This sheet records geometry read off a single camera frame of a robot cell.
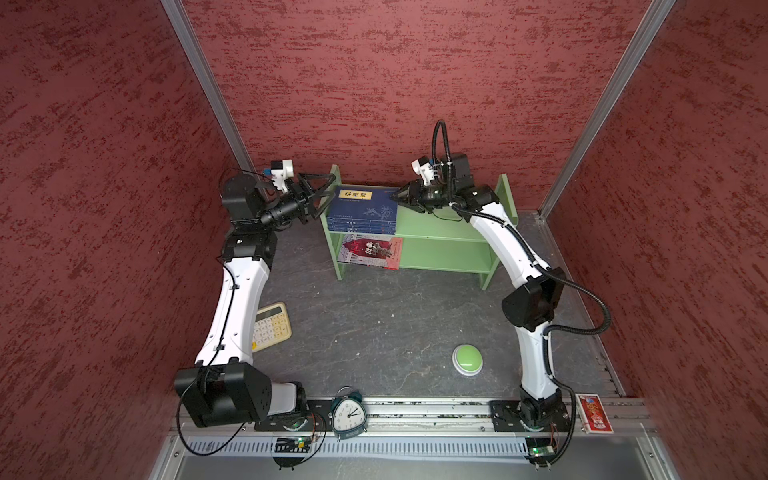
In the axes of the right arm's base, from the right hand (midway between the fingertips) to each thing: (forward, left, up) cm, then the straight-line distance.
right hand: (395, 202), depth 80 cm
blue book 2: (-7, +9, -2) cm, 11 cm away
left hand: (-9, +14, +13) cm, 21 cm away
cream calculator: (-23, +38, -28) cm, 53 cm away
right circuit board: (-54, -33, -32) cm, 71 cm away
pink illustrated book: (-3, +8, -18) cm, 20 cm away
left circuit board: (-52, +28, -33) cm, 67 cm away
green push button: (-34, -19, -30) cm, 49 cm away
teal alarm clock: (-46, +13, -26) cm, 55 cm away
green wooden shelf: (+2, -12, -21) cm, 24 cm away
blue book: (+1, +9, -1) cm, 9 cm away
